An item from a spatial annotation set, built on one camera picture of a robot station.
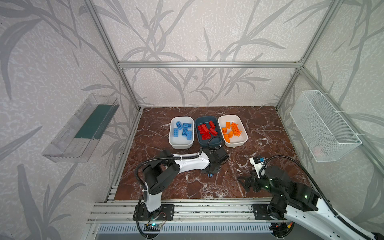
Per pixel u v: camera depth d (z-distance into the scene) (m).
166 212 0.74
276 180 0.52
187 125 1.08
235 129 1.02
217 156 0.69
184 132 1.04
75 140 0.65
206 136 1.02
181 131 1.05
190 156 0.55
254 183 0.62
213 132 1.03
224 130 1.02
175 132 1.04
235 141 0.99
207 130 1.01
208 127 1.04
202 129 1.02
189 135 1.02
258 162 0.63
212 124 1.08
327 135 0.63
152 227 0.72
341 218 0.46
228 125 1.08
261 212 0.74
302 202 0.49
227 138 1.01
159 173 0.47
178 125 1.07
